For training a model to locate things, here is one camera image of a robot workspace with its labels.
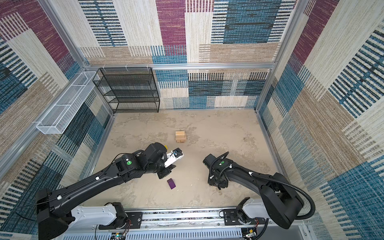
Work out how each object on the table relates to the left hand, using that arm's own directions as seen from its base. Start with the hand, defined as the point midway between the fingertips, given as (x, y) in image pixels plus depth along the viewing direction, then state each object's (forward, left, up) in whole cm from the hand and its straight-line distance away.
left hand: (173, 161), depth 73 cm
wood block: (+25, -4, -13) cm, 29 cm away
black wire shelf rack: (+56, +36, -1) cm, 67 cm away
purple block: (-4, +3, -19) cm, 19 cm away
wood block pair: (+24, -1, -18) cm, 30 cm away
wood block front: (+25, 0, -14) cm, 28 cm away
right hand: (-6, -22, -18) cm, 29 cm away
